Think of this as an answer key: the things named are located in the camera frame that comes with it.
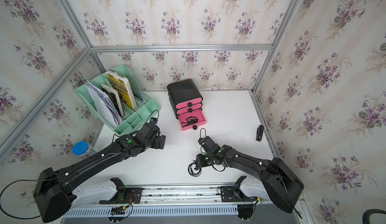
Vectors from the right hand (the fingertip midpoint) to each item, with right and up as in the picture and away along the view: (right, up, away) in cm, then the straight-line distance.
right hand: (199, 163), depth 83 cm
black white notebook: (-52, +38, +8) cm, 65 cm away
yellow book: (-48, +45, +9) cm, 66 cm away
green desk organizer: (-35, +31, +18) cm, 50 cm away
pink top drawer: (-7, +33, +10) cm, 35 cm away
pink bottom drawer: (+1, +21, +16) cm, 27 cm away
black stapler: (+38, +15, +10) cm, 43 cm away
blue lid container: (-55, +12, -14) cm, 58 cm away
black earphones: (-5, +22, +18) cm, 29 cm away
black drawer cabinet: (-11, +41, +16) cm, 46 cm away
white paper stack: (-51, +32, -5) cm, 60 cm away
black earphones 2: (-5, -4, -1) cm, 7 cm away
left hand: (-21, +14, -2) cm, 26 cm away
